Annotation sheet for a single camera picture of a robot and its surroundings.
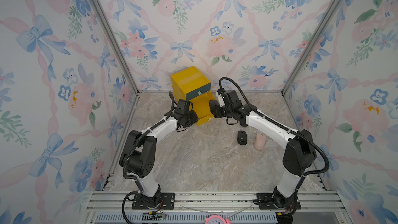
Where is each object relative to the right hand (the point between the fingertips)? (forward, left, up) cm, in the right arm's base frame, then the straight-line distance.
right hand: (216, 108), depth 88 cm
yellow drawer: (+5, +9, -3) cm, 11 cm away
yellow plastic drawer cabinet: (+20, +18, +3) cm, 27 cm away
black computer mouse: (-10, -16, -15) cm, 24 cm away
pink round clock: (-50, +1, -15) cm, 52 cm away
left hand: (-1, +10, -7) cm, 12 cm away
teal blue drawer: (+12, +10, +1) cm, 16 cm away
